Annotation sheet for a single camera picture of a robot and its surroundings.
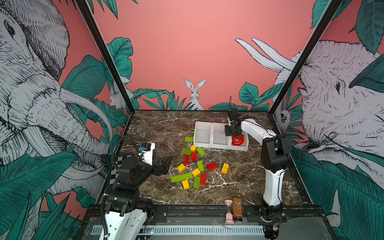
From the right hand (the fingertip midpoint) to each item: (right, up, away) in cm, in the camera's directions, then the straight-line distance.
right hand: (227, 130), depth 99 cm
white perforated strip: (-22, -47, -29) cm, 59 cm away
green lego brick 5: (-21, -29, -14) cm, 38 cm away
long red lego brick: (-27, -18, -6) cm, 33 cm away
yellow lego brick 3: (-3, -23, -9) cm, 25 cm away
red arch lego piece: (+8, -8, +2) cm, 11 cm away
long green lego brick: (-30, -27, -13) cm, 42 cm away
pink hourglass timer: (-5, -42, -27) cm, 51 cm away
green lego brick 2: (-28, -14, -3) cm, 31 cm away
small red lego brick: (-23, -16, -3) cm, 28 cm away
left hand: (-36, -10, -30) cm, 48 cm away
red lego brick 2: (-17, -28, -15) cm, 36 cm away
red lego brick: (-12, -22, -8) cm, 26 cm away
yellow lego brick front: (-27, -30, -17) cm, 43 cm away
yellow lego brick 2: (-30, -22, -11) cm, 39 cm away
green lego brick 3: (-18, -14, -1) cm, 23 cm away
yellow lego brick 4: (-21, -24, -13) cm, 35 cm away
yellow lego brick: (-23, -12, -3) cm, 26 cm away
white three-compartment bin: (-11, -3, -1) cm, 11 cm away
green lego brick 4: (-18, -22, -8) cm, 30 cm away
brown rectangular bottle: (0, -38, -26) cm, 46 cm away
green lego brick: (-26, -6, +5) cm, 28 cm away
